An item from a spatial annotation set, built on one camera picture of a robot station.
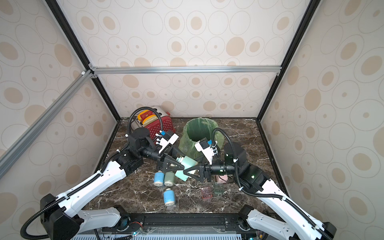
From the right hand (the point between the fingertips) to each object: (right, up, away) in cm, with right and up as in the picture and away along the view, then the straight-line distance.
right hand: (187, 174), depth 56 cm
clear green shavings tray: (+16, -17, +30) cm, 38 cm away
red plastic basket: (-22, +18, +37) cm, 47 cm away
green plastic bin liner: (+3, +17, +36) cm, 40 cm away
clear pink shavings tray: (+10, -18, +28) cm, 35 cm away
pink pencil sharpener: (+19, -9, +25) cm, 33 cm away
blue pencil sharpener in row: (-17, -10, +26) cm, 32 cm away
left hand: (-1, +2, -1) cm, 3 cm away
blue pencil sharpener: (-10, -17, +19) cm, 27 cm away
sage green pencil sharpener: (-11, -10, +26) cm, 30 cm away
